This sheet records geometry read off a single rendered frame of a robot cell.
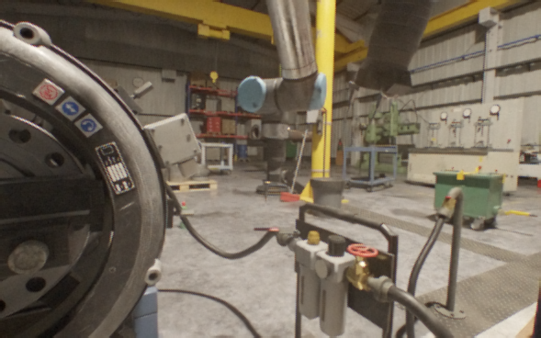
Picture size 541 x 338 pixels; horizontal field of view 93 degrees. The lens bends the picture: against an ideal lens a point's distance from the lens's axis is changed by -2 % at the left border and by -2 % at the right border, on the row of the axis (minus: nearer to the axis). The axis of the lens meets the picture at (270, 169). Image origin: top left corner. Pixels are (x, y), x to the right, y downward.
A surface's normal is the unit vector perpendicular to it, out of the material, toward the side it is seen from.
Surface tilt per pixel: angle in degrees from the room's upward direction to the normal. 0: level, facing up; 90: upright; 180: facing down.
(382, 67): 110
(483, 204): 90
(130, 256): 90
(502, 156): 90
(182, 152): 90
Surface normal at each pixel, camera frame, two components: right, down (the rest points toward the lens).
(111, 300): 0.53, 0.07
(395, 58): 0.07, 0.59
